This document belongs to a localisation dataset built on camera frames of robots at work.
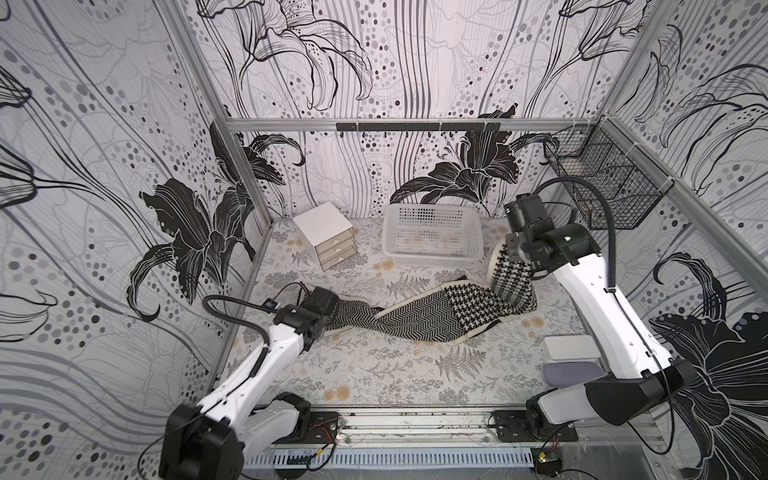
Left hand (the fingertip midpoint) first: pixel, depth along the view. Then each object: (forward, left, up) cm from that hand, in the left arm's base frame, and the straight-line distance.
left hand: (307, 331), depth 81 cm
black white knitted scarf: (+11, -42, -7) cm, 43 cm away
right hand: (+16, -57, +23) cm, 64 cm away
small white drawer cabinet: (+31, -2, +5) cm, 31 cm away
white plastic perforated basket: (+44, -38, -7) cm, 58 cm away
